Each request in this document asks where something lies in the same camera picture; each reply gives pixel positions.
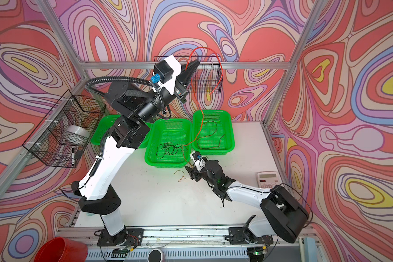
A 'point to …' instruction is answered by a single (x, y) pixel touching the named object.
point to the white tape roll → (78, 130)
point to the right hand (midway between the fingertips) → (192, 165)
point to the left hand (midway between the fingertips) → (194, 58)
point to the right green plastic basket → (212, 132)
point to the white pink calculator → (267, 179)
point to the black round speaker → (155, 255)
